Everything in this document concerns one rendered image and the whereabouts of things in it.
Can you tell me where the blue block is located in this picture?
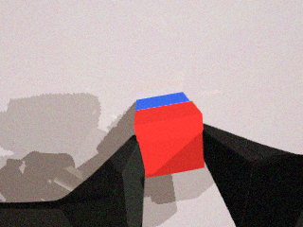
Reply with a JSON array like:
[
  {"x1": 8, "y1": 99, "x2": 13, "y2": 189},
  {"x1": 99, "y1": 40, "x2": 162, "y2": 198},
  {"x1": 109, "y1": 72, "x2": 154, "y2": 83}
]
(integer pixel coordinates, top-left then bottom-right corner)
[{"x1": 135, "y1": 92, "x2": 189, "y2": 111}]

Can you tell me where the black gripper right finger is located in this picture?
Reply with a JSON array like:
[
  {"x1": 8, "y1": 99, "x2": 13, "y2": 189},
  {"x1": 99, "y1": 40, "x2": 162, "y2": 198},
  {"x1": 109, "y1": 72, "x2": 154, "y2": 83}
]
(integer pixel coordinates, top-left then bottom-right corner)
[{"x1": 202, "y1": 124, "x2": 303, "y2": 227}]

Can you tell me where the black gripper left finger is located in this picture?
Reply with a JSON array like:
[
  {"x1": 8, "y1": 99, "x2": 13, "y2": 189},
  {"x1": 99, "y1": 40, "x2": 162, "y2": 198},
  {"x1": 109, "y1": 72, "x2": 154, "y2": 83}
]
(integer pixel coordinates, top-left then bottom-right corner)
[{"x1": 0, "y1": 135, "x2": 145, "y2": 227}]

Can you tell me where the red block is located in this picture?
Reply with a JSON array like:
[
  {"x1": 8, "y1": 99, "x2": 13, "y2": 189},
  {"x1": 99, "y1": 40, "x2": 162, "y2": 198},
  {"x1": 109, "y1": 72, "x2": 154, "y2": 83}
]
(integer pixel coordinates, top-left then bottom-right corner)
[{"x1": 134, "y1": 101, "x2": 205, "y2": 177}]

